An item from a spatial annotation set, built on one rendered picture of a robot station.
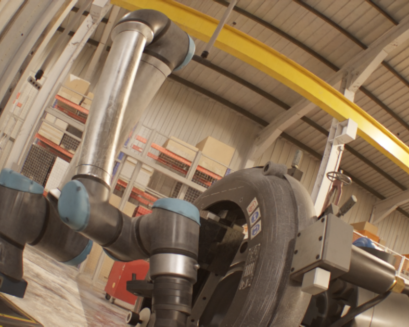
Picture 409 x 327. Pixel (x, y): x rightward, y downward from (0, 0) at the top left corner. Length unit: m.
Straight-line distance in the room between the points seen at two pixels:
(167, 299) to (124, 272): 5.58
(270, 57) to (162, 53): 8.47
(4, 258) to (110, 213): 0.36
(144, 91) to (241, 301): 0.61
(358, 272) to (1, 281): 0.84
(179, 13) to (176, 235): 8.68
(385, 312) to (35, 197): 1.01
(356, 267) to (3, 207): 0.83
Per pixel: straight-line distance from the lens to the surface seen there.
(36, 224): 1.13
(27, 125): 8.60
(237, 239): 1.20
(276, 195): 0.99
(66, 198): 0.90
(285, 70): 9.72
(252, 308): 0.86
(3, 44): 1.22
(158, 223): 0.90
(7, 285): 1.14
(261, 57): 9.58
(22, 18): 1.25
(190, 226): 0.90
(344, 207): 0.97
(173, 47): 1.26
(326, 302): 1.25
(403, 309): 1.36
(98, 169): 0.92
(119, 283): 6.42
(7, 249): 1.11
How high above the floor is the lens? 0.60
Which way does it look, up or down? 16 degrees up
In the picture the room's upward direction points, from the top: 23 degrees clockwise
